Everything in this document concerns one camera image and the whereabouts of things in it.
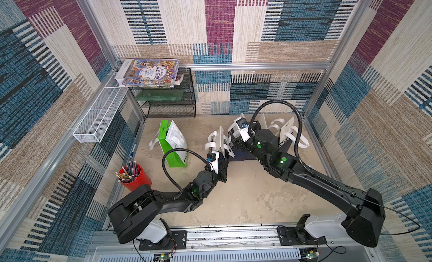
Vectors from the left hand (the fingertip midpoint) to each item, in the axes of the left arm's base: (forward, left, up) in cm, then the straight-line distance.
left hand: (227, 161), depth 81 cm
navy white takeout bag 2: (+14, -23, +9) cm, 29 cm away
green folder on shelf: (+39, +37, +10) cm, 55 cm away
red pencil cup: (-8, +42, +1) cm, 42 cm away
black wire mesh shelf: (+49, +37, -4) cm, 61 cm away
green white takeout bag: (+8, +27, +9) cm, 29 cm away
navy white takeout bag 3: (+13, -31, +6) cm, 34 cm away
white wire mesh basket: (+13, +56, +19) cm, 60 cm away
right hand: (+7, -6, +14) cm, 17 cm away
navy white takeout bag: (+4, +5, +10) cm, 12 cm away
